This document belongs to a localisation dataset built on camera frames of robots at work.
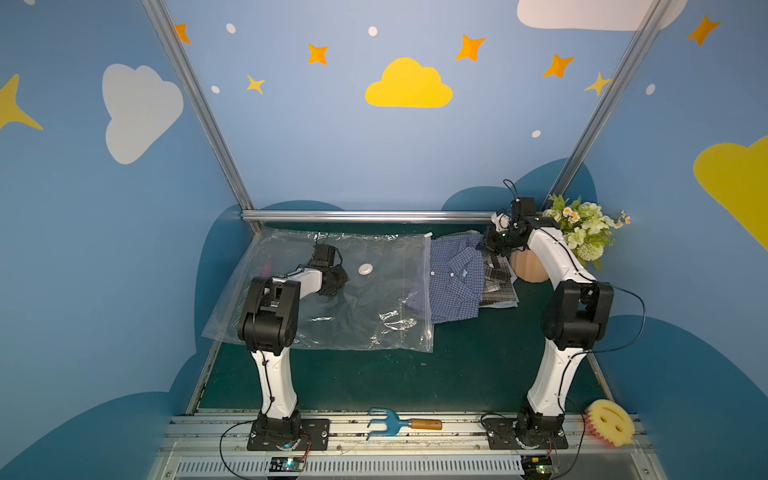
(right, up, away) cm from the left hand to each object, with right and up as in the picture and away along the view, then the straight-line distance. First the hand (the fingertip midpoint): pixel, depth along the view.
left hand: (349, 276), depth 104 cm
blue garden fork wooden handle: (+15, -35, -29) cm, 48 cm away
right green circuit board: (+50, -44, -33) cm, 74 cm away
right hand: (+44, +12, -9) cm, 46 cm away
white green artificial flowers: (+69, +16, -21) cm, 74 cm away
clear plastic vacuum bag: (+13, -9, -10) cm, 19 cm away
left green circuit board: (-11, -43, -33) cm, 55 cm away
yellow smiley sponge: (+71, -35, -29) cm, 84 cm away
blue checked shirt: (+36, +2, -8) cm, 37 cm away
